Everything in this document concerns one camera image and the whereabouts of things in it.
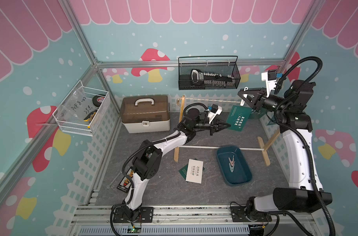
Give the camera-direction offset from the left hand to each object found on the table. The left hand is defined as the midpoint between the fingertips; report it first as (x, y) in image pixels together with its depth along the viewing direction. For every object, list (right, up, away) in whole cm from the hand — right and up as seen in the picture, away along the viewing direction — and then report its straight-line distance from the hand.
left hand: (229, 127), depth 73 cm
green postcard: (-23, -27, +16) cm, 39 cm away
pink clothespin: (+8, -22, +19) cm, 30 cm away
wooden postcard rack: (+30, -14, +21) cm, 39 cm away
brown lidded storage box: (-47, +8, +18) cm, 51 cm away
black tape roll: (-71, +15, +7) cm, 73 cm away
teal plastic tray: (+9, -26, +16) cm, 32 cm away
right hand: (0, +14, -13) cm, 19 cm away
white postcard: (-16, -27, +16) cm, 36 cm away
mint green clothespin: (+6, -25, +16) cm, 30 cm away
